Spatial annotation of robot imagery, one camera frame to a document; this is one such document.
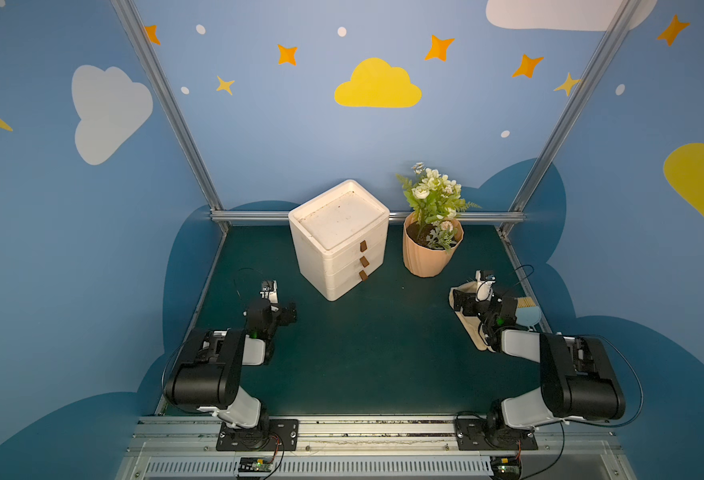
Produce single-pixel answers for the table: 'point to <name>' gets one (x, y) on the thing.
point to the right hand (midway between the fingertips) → (473, 287)
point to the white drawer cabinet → (341, 237)
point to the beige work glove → (470, 324)
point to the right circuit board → (506, 467)
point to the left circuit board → (254, 464)
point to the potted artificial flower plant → (433, 229)
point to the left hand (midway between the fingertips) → (278, 296)
